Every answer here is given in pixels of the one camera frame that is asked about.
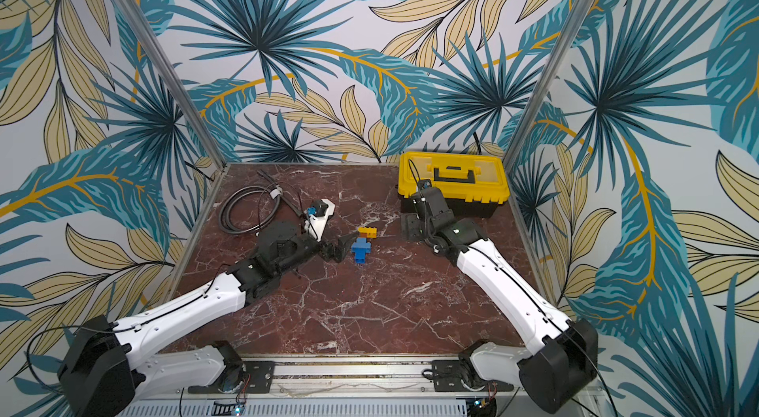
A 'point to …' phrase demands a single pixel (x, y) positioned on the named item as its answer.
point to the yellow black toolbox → (473, 185)
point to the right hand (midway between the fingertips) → (419, 219)
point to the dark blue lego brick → (360, 259)
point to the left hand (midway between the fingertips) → (344, 228)
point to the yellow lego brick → (372, 232)
